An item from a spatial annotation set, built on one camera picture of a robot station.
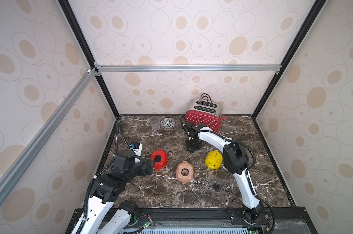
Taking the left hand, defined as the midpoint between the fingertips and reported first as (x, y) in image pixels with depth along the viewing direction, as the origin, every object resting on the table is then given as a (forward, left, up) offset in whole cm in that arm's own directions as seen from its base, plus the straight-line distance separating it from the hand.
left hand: (152, 160), depth 70 cm
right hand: (+21, -24, -21) cm, 38 cm away
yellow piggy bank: (+8, -33, -13) cm, 36 cm away
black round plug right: (-5, -34, -22) cm, 41 cm away
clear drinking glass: (+43, +6, -20) cm, 47 cm away
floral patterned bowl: (+42, -4, -21) cm, 47 cm away
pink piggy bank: (+3, -16, -20) cm, 26 cm away
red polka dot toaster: (+40, -30, -5) cm, 50 cm away
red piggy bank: (+9, -2, -13) cm, 16 cm away
